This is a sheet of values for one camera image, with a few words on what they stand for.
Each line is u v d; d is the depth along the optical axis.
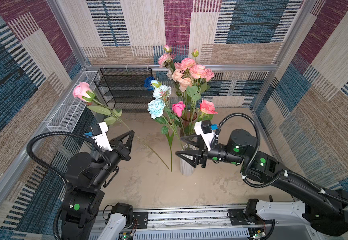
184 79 0.71
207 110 0.60
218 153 0.46
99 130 0.44
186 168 0.93
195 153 0.44
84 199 0.38
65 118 0.71
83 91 0.44
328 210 0.38
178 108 0.60
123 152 0.46
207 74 0.76
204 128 0.43
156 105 0.55
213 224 0.73
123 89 1.08
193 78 0.60
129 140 0.53
